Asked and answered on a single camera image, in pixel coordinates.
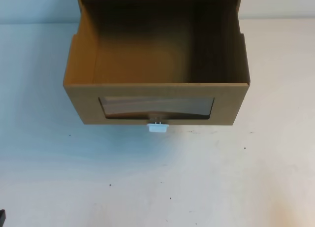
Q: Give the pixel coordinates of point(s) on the cardboard drawer with window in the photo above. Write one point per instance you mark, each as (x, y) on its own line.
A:
(173, 62)

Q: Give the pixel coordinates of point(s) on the black object at bottom-left edge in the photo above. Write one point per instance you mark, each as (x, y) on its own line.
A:
(2, 217)

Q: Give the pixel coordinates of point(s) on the upper cardboard shoebox shell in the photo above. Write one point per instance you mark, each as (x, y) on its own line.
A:
(145, 22)

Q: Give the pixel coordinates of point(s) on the white drawer handle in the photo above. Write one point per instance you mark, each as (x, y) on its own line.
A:
(157, 127)

